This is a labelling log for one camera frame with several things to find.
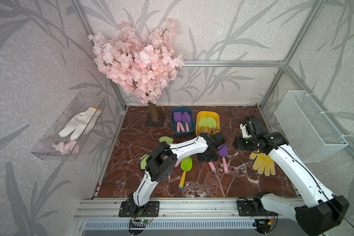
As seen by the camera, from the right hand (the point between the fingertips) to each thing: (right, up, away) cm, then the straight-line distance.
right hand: (236, 143), depth 78 cm
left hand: (-12, -13, +8) cm, 19 cm away
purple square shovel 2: (-3, -8, +16) cm, 18 cm away
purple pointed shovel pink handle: (-12, -15, +8) cm, 20 cm away
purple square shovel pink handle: (-32, -14, +10) cm, 36 cm away
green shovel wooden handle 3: (-39, -2, +21) cm, 44 cm away
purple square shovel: (-30, +6, +26) cm, 40 cm away
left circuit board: (-47, -37, -8) cm, 60 cm away
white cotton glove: (-76, +11, -10) cm, 77 cm away
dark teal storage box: (-23, +9, +29) cm, 38 cm away
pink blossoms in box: (-73, +1, -20) cm, 76 cm away
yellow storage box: (-15, +16, +31) cm, 38 cm away
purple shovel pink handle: (-34, +14, +34) cm, 49 cm away
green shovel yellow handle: (-27, -16, +11) cm, 33 cm away
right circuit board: (+12, -41, -4) cm, 43 cm away
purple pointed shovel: (-27, +13, +34) cm, 45 cm away
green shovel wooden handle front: (-15, +10, +30) cm, 35 cm away
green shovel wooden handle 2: (-10, +9, +30) cm, 33 cm away
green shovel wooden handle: (-7, +10, +30) cm, 33 cm away
